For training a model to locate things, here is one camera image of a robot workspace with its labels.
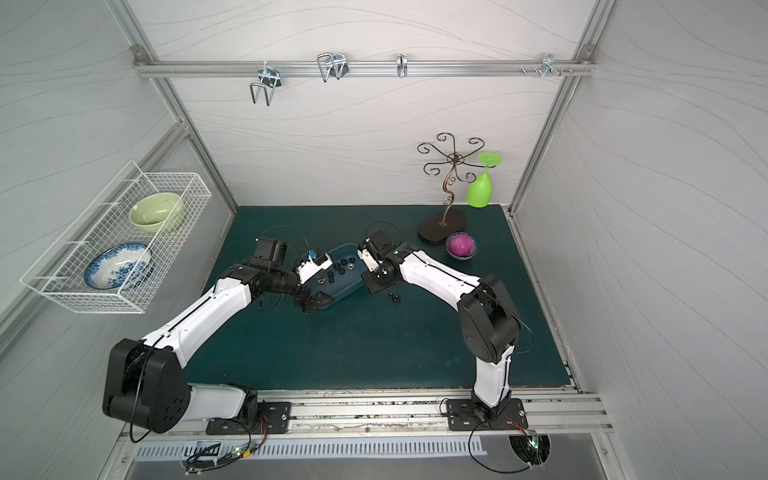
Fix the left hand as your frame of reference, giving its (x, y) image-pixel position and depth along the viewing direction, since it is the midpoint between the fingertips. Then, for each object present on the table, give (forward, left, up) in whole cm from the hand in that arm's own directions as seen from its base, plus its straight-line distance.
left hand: (326, 286), depth 82 cm
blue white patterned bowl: (-7, +41, +18) cm, 46 cm away
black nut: (+14, 0, -14) cm, 20 cm away
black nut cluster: (+5, -19, -15) cm, 25 cm away
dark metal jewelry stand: (+35, -40, -10) cm, 54 cm away
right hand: (+5, -12, -5) cm, 14 cm away
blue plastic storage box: (+13, -2, -15) cm, 20 cm away
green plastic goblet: (+32, -46, +8) cm, 57 cm away
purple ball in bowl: (+21, -42, -8) cm, 48 cm away
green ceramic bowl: (+8, +40, +21) cm, 45 cm away
